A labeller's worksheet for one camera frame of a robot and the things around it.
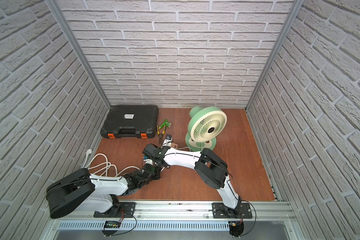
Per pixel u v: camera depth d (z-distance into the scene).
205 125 0.76
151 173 0.68
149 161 0.79
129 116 1.04
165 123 1.07
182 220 0.72
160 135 1.03
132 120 1.01
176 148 0.61
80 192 0.44
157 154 0.64
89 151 0.97
